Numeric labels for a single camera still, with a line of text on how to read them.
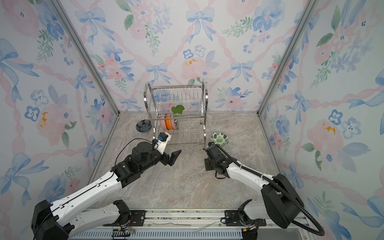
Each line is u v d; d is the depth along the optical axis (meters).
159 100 1.16
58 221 0.40
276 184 0.42
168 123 0.98
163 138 0.61
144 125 1.09
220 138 1.03
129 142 0.61
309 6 0.69
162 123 0.97
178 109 0.84
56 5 0.68
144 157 0.55
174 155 0.65
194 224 0.74
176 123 1.06
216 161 0.66
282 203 0.42
